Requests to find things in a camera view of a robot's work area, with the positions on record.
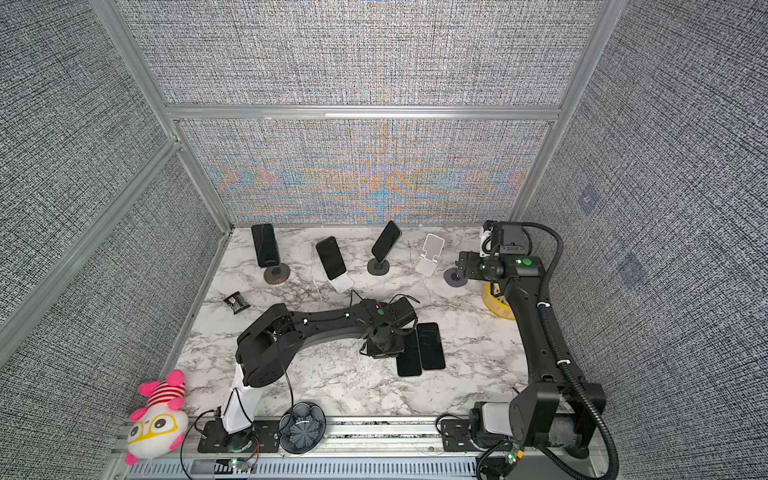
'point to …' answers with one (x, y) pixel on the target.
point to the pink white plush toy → (160, 427)
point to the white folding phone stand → (433, 245)
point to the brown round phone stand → (277, 275)
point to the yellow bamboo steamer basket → (494, 304)
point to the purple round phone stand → (452, 278)
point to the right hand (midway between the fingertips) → (477, 262)
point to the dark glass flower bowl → (301, 427)
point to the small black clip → (236, 302)
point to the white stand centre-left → (342, 282)
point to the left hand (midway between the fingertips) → (399, 357)
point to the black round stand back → (377, 268)
